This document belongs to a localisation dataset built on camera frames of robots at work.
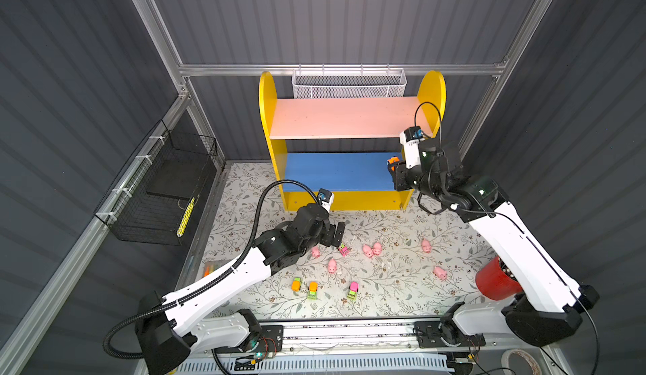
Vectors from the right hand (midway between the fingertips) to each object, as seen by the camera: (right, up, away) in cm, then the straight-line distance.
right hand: (395, 167), depth 66 cm
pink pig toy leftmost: (-23, -29, +22) cm, 43 cm away
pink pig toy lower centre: (-17, -33, +20) cm, 42 cm away
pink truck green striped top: (-12, -28, +23) cm, 38 cm away
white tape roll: (+31, -54, +2) cm, 62 cm away
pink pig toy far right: (+18, -27, +25) cm, 41 cm away
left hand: (-17, -15, +7) cm, 24 cm away
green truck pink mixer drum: (-10, -39, +14) cm, 42 cm away
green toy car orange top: (-23, -38, +15) cm, 47 cm away
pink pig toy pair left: (-4, -28, +23) cm, 37 cm away
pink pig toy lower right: (+20, -35, +18) cm, 44 cm away
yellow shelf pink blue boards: (-11, +14, +53) cm, 56 cm away
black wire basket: (-70, -10, +6) cm, 71 cm away
